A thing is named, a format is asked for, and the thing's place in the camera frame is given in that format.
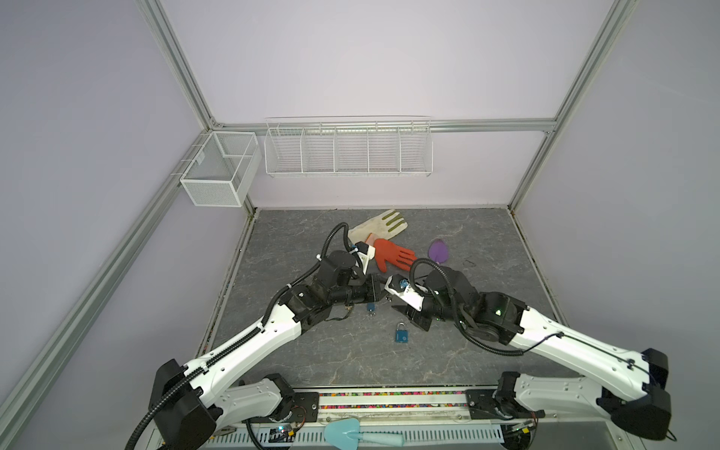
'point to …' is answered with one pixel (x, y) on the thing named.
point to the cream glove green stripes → (382, 226)
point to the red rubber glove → (386, 252)
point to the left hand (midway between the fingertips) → (395, 290)
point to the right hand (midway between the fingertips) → (399, 298)
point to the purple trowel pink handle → (438, 250)
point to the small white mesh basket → (220, 173)
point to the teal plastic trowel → (344, 433)
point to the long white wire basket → (348, 145)
